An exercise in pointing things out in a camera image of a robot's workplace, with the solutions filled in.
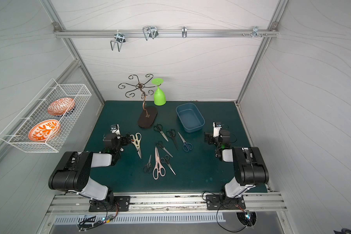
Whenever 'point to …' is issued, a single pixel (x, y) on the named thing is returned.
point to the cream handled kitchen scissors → (136, 141)
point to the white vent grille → (104, 219)
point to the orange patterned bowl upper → (62, 107)
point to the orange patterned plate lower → (44, 130)
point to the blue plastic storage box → (190, 117)
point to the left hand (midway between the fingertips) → (122, 133)
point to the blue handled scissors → (187, 146)
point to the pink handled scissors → (158, 169)
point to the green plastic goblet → (159, 97)
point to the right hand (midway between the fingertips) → (213, 130)
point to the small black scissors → (148, 167)
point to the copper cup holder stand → (148, 114)
